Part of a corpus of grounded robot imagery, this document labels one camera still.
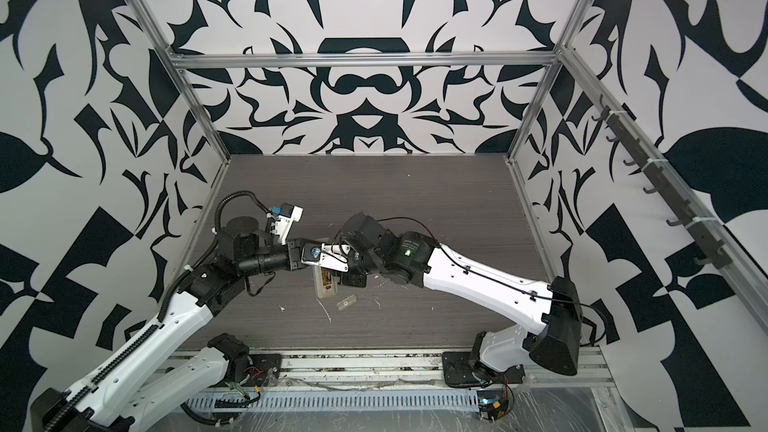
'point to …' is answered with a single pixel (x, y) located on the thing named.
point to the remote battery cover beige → (346, 302)
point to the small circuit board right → (492, 409)
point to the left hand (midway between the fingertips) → (330, 244)
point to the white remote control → (325, 282)
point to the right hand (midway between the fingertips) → (329, 259)
